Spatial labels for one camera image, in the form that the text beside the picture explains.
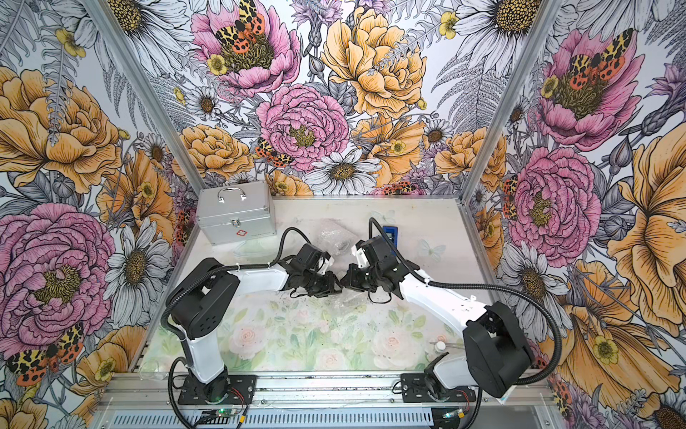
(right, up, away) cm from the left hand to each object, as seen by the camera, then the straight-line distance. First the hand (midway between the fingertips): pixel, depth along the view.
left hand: (339, 297), depth 90 cm
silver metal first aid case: (-37, +28, +6) cm, 47 cm away
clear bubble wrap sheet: (-2, +19, +11) cm, 22 cm away
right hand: (+1, +5, -9) cm, 11 cm away
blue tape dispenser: (+20, +21, +12) cm, 31 cm away
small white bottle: (+29, -11, -13) cm, 34 cm away
